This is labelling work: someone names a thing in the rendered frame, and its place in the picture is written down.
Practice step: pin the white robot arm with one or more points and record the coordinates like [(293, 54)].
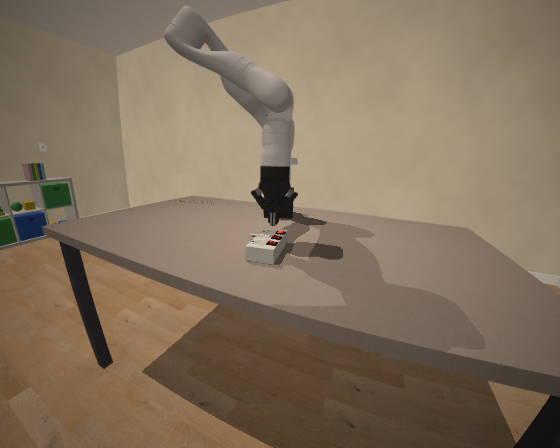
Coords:
[(189, 31)]

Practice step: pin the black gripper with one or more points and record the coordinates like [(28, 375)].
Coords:
[(274, 184)]

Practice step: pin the white power strip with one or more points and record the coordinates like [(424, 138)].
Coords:
[(266, 246)]

